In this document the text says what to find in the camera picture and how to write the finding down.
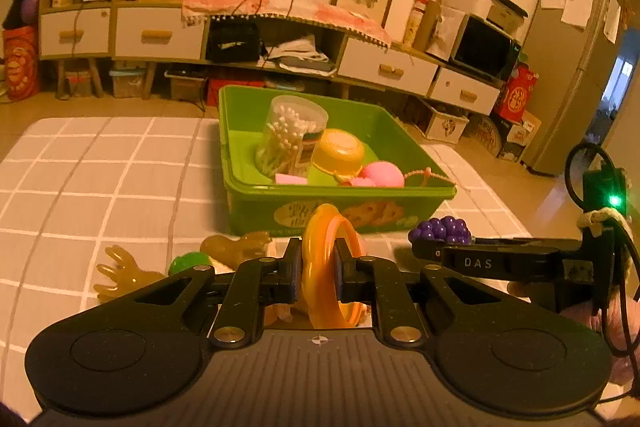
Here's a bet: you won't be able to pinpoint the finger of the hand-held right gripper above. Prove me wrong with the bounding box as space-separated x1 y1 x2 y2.
410 237 452 262

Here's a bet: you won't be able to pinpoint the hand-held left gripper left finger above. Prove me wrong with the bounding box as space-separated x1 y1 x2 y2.
100 237 304 351

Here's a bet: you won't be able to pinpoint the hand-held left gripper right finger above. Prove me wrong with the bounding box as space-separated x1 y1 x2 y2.
336 239 531 349

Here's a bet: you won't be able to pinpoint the purple toy grapes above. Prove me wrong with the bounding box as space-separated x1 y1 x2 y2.
408 216 472 246

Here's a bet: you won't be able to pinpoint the orange plastic ring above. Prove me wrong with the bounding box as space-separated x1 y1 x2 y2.
301 203 369 329

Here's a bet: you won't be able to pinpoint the brown amber toy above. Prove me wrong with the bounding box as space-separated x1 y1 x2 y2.
200 231 274 271

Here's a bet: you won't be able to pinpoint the pink braided string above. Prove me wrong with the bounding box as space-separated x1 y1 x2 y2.
404 167 454 188

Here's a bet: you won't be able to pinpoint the green plastic bin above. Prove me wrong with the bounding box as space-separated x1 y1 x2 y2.
218 85 457 236

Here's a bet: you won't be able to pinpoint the pink toy pig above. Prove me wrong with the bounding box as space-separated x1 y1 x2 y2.
350 162 406 188

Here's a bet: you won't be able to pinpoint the green toy ball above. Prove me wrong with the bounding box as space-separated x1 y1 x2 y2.
168 252 202 278

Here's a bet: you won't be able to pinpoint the orange toy bowl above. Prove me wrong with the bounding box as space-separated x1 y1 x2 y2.
311 128 366 176

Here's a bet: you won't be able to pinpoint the clear cotton swab jar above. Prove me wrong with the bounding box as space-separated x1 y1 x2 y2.
255 95 329 178

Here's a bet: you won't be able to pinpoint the amber toy hand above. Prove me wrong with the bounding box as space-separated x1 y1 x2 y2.
94 245 167 304

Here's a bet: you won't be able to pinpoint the person's right forearm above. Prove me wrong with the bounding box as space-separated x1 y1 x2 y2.
592 302 640 388

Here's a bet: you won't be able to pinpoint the white cutout crate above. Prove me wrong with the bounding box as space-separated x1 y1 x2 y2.
425 99 471 146

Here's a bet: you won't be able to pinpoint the printed cardboard box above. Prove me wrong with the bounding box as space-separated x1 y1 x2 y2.
470 112 541 163

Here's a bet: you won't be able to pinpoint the orange red paper bag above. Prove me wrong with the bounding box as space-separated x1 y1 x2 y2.
492 64 539 126

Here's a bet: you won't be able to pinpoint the grey refrigerator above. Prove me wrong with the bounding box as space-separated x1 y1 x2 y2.
520 0 614 178

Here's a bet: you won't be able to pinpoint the red box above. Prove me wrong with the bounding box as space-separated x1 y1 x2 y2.
207 77 266 106

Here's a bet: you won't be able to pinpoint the black microwave oven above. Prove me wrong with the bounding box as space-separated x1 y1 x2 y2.
450 14 521 83

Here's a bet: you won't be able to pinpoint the folded clothes pile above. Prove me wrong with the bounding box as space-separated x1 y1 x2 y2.
265 34 336 73

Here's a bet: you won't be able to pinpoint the grey checkered mat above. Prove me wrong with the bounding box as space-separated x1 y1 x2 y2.
0 117 534 408

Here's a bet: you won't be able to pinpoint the black bag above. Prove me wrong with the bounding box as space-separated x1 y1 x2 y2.
206 22 262 63

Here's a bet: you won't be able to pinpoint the low wooden tv cabinet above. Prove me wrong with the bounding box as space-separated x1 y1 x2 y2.
112 0 506 118

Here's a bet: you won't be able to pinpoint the blue lid storage box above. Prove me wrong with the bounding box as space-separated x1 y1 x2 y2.
110 64 149 99

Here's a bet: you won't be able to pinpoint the pink cloth runner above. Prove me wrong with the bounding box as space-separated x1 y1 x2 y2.
181 0 394 48

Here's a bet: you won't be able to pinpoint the red gift bag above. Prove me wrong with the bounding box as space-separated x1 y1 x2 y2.
2 26 41 102

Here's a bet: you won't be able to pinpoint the black cable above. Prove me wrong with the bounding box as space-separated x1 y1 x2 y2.
565 142 640 403

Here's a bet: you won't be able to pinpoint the white drawer wooden handle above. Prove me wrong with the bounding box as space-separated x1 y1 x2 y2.
115 6 207 61
40 8 112 58
429 68 502 116
338 37 442 96

